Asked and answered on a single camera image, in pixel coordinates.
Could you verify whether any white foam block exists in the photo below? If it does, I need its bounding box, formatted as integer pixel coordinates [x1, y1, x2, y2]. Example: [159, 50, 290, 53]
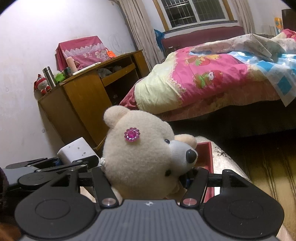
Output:
[57, 137, 101, 167]

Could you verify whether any beige teddy bear plush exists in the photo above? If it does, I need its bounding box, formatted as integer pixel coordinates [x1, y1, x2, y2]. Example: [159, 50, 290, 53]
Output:
[101, 105, 198, 201]

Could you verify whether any red cardboard box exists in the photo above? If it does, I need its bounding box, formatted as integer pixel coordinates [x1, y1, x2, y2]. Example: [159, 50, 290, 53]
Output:
[196, 141, 215, 208]

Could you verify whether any floral satin tablecloth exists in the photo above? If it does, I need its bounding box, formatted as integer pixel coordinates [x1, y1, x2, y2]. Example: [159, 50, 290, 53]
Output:
[196, 136, 251, 182]

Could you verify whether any wooden cabinet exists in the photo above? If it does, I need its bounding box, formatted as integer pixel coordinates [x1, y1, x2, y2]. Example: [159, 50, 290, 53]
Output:
[38, 50, 149, 150]

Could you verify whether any red santa doll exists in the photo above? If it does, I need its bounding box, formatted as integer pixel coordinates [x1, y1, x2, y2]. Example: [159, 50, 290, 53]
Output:
[34, 74, 51, 96]

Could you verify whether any steel thermos bottle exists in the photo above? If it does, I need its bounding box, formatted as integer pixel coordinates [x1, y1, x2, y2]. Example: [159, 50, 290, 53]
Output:
[43, 66, 56, 89]

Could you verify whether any green plush toy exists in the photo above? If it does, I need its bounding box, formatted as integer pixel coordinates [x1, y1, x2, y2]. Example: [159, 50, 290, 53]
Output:
[55, 72, 66, 84]

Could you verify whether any pink candle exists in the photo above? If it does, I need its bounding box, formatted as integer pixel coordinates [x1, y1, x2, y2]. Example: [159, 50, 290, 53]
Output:
[66, 57, 78, 74]

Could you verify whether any pink cloth covered box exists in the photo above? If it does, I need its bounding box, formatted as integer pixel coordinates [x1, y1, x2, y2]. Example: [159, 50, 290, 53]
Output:
[56, 36, 110, 71]

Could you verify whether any pink floral quilt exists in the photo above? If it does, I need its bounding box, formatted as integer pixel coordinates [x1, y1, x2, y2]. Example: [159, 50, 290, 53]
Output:
[120, 29, 295, 121]

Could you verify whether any dark red headboard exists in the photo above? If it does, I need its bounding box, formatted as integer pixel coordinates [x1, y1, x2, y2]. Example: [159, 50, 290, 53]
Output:
[162, 26, 245, 55]

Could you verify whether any beige curtain left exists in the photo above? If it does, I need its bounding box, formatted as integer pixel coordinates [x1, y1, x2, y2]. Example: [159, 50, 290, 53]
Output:
[117, 0, 164, 70]

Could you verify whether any beige curtain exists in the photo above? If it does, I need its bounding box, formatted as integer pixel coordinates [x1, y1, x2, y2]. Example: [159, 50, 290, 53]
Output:
[117, 0, 164, 70]
[231, 0, 255, 34]

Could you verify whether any blue white patchwork sheet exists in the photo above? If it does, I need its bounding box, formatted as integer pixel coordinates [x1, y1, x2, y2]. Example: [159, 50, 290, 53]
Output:
[228, 51, 295, 106]

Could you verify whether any barred window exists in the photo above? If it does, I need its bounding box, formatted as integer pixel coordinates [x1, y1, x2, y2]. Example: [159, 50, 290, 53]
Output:
[153, 0, 234, 32]

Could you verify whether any beige curtain right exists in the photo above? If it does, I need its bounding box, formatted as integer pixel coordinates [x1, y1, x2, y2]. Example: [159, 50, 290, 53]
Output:
[231, 0, 255, 34]

